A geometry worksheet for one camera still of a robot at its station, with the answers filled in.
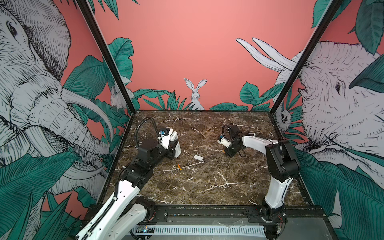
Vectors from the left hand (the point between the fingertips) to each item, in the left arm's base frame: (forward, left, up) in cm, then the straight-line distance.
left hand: (176, 138), depth 71 cm
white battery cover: (+3, -11, -29) cm, 31 cm away
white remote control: (-5, 0, +3) cm, 6 cm away
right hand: (+7, -30, -26) cm, 41 cm away
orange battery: (-2, +1, -28) cm, 28 cm away
